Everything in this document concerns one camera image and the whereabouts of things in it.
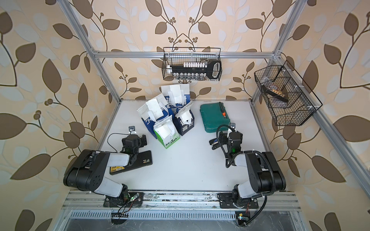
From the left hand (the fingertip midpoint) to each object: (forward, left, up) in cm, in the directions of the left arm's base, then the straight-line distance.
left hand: (132, 135), depth 94 cm
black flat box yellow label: (-15, -10, -3) cm, 18 cm away
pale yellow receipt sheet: (-4, -22, +11) cm, 25 cm away
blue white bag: (+5, -12, +13) cm, 18 cm away
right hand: (+2, -64, +2) cm, 64 cm away
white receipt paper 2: (+9, -35, +8) cm, 37 cm away
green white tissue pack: (-2, -27, +3) cm, 27 cm away
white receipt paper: (+24, -28, +17) cm, 41 cm away
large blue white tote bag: (+23, -22, +13) cm, 34 cm away
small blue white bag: (+4, -33, +3) cm, 33 cm away
